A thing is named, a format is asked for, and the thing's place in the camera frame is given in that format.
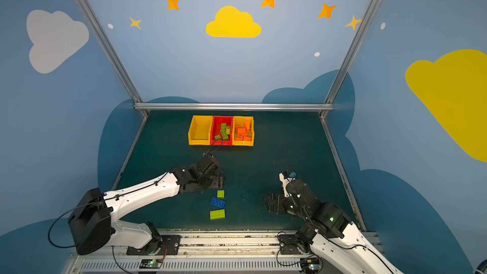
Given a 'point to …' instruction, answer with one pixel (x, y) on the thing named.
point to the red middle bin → (215, 130)
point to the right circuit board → (310, 264)
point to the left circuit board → (152, 263)
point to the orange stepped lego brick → (241, 131)
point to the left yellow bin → (200, 130)
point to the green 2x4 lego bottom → (215, 214)
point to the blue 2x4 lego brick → (217, 202)
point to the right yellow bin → (240, 121)
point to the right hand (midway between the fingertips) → (272, 196)
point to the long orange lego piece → (245, 138)
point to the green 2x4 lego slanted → (224, 127)
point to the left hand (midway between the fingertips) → (221, 181)
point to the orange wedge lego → (248, 122)
